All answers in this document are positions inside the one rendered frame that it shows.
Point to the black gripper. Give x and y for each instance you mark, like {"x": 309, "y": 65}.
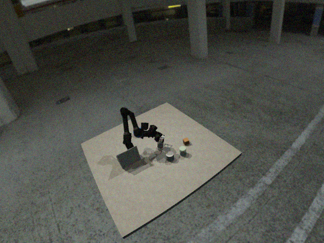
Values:
{"x": 156, "y": 135}

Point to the french press with black handle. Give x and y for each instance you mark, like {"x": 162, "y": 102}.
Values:
{"x": 160, "y": 143}

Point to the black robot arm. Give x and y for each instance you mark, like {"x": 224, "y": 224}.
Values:
{"x": 137, "y": 131}

